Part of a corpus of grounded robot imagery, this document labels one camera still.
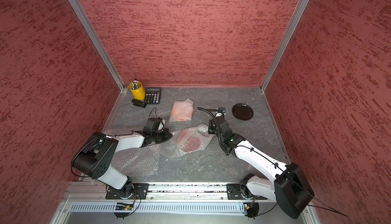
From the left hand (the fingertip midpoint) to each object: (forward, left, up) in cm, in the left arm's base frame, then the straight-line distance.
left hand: (172, 138), depth 93 cm
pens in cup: (+31, +27, +17) cm, 45 cm away
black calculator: (+34, +19, +2) cm, 39 cm away
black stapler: (+25, +27, +3) cm, 37 cm away
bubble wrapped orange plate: (+19, -5, +3) cm, 20 cm away
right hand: (+3, -24, +13) cm, 27 cm away
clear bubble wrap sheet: (-15, +13, 0) cm, 20 cm away
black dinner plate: (+20, -48, +1) cm, 52 cm away
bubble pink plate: (-1, -13, +2) cm, 13 cm away
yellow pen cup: (+31, +27, +7) cm, 42 cm away
